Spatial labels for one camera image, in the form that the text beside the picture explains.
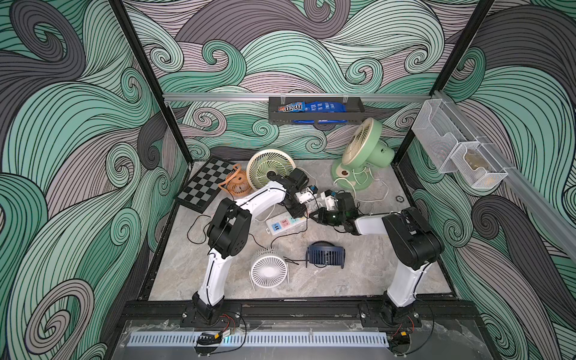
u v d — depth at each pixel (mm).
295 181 760
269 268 737
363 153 873
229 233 534
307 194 855
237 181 1037
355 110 947
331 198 897
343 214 778
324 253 813
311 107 925
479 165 657
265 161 954
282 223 926
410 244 495
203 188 1043
